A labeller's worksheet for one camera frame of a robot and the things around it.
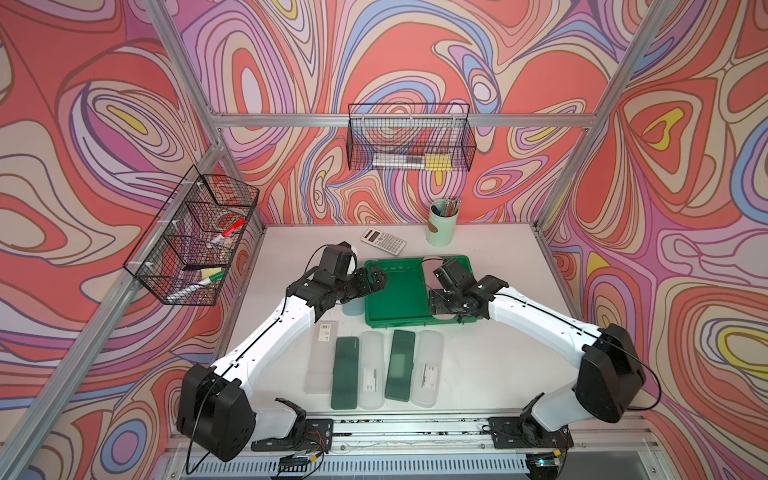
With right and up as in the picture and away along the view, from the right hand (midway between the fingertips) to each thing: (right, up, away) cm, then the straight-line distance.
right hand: (443, 309), depth 85 cm
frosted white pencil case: (-21, -17, -2) cm, 27 cm away
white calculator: (-18, +21, +29) cm, 40 cm away
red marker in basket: (-54, +24, -10) cm, 60 cm away
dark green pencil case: (-28, -18, -2) cm, 33 cm away
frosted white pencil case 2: (-5, -16, -3) cm, 17 cm away
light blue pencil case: (-27, -2, +13) cm, 30 cm away
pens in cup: (+6, +32, +20) cm, 38 cm away
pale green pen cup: (+4, +25, +23) cm, 34 cm away
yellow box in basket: (0, +44, +6) cm, 45 cm away
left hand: (-19, +9, -6) cm, 21 cm away
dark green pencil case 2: (-13, -16, -1) cm, 20 cm away
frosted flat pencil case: (-36, -15, +1) cm, 39 cm away
